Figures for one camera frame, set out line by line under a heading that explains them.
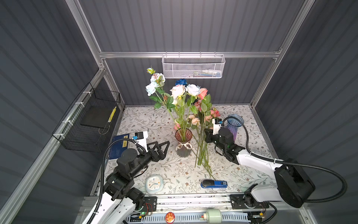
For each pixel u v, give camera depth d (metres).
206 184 0.79
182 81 0.74
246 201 0.67
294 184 0.43
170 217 0.69
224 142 0.65
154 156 0.57
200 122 1.03
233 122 0.77
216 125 0.74
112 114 0.79
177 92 0.67
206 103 0.83
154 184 0.77
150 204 0.73
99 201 0.45
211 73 0.91
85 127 0.72
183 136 0.80
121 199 0.49
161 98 0.71
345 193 0.41
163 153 0.58
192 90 0.65
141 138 0.58
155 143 0.69
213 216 0.63
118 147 0.96
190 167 0.87
